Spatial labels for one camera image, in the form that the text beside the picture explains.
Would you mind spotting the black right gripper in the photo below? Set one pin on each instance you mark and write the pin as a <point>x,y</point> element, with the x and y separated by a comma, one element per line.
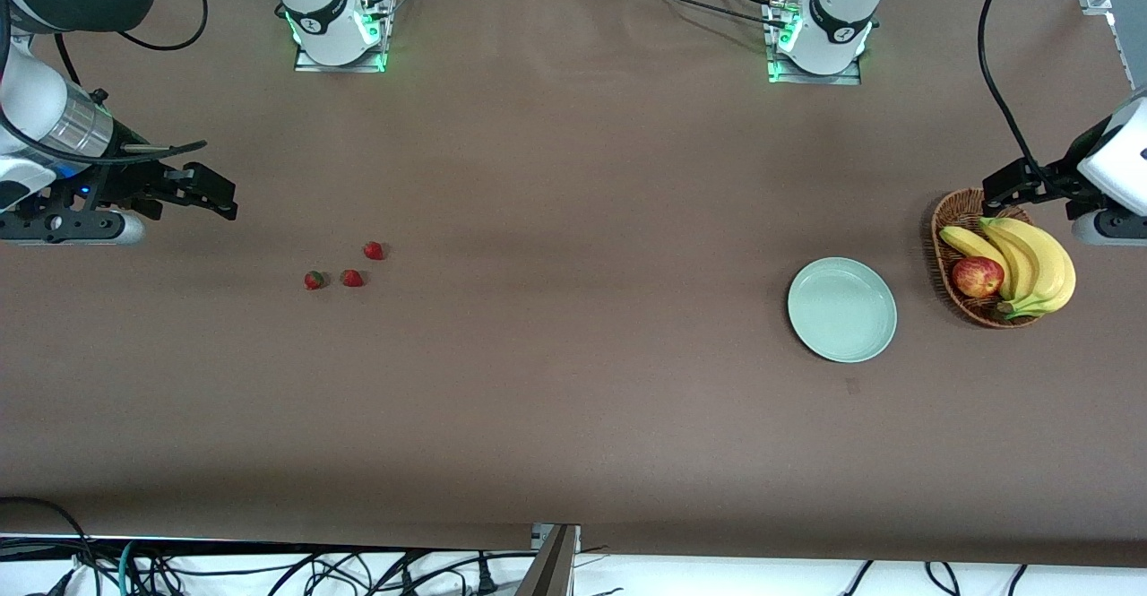
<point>125,180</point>

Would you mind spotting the brown wicker basket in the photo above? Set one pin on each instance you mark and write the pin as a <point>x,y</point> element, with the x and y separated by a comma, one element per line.
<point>963,215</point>

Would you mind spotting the large yellow banana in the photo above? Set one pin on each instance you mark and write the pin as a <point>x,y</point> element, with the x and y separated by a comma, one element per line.
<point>1057,264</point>

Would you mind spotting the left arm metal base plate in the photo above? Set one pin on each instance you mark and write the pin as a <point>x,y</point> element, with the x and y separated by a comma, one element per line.
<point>824,79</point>

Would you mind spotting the pale green round plate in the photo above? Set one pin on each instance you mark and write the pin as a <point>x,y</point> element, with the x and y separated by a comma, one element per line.
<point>842,309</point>

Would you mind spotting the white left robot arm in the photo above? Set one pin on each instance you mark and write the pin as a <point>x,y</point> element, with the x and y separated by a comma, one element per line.
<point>842,4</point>

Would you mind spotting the medium yellow banana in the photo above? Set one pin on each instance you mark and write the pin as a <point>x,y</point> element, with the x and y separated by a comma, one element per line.
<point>1017,255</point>

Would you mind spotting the red apple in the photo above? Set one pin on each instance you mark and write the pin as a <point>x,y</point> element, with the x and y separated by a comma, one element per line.
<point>977,277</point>

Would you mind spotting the aluminium profile post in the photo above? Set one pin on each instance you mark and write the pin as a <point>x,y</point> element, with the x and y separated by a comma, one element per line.
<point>551,569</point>

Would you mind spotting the black power plug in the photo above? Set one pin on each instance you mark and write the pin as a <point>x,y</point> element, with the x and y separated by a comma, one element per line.
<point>485,583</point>

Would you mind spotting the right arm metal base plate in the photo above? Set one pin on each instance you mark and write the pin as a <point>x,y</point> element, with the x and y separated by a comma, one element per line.
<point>340,65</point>

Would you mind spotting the small yellow banana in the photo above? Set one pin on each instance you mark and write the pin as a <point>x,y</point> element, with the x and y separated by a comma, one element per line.
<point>963,242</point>

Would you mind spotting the large table cover sheet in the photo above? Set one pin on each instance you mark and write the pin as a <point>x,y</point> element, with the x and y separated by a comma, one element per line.
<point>573,175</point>

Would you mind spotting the red strawberry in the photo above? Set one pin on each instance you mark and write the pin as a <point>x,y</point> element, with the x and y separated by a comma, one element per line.
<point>374,250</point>
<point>314,280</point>
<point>352,278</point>

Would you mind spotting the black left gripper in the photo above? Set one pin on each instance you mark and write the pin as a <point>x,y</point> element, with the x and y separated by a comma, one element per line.
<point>1063,174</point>

